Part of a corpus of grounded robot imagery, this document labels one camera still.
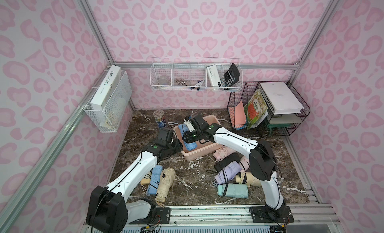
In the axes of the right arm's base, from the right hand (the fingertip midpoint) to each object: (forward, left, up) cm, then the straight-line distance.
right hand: (183, 137), depth 88 cm
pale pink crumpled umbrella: (-6, -23, -7) cm, 25 cm away
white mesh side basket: (+6, +37, +12) cm, 39 cm away
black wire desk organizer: (+16, -61, -8) cm, 64 cm away
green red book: (+23, -47, 0) cm, 53 cm away
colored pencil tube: (+10, +14, +6) cm, 18 cm away
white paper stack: (+23, -61, +9) cm, 66 cm away
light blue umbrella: (-6, -4, 0) cm, 7 cm away
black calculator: (+32, -29, +20) cm, 48 cm away
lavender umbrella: (-17, -25, -8) cm, 32 cm away
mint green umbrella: (-26, -27, -10) cm, 39 cm away
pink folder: (+27, -39, -11) cm, 49 cm away
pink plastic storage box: (-8, -11, +1) cm, 14 cm away
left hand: (-5, +1, +1) cm, 5 cm away
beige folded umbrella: (-21, +7, -4) cm, 22 cm away
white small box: (+32, -18, +20) cm, 42 cm away
